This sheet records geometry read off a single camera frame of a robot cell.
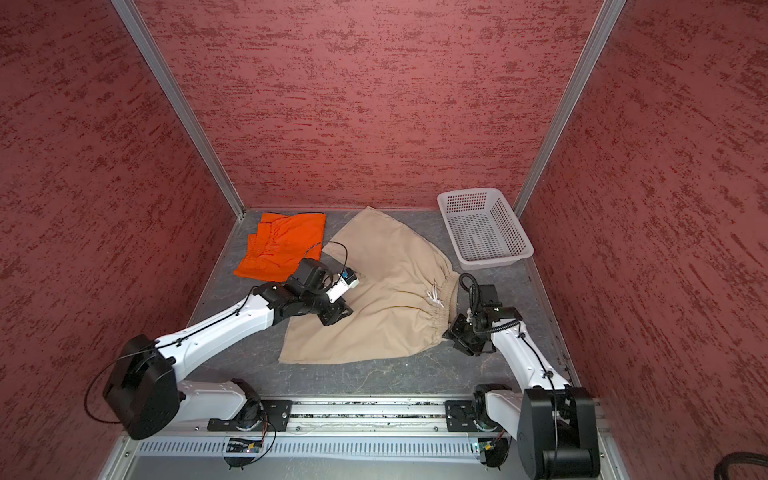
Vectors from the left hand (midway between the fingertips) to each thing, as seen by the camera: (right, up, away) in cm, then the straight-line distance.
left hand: (343, 311), depth 82 cm
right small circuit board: (+37, -31, -11) cm, 49 cm away
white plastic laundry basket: (+49, +24, +32) cm, 64 cm away
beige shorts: (+17, 0, +12) cm, 21 cm away
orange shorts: (-28, +19, +27) cm, 43 cm away
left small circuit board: (-23, -31, -10) cm, 40 cm away
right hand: (+29, -9, 0) cm, 31 cm away
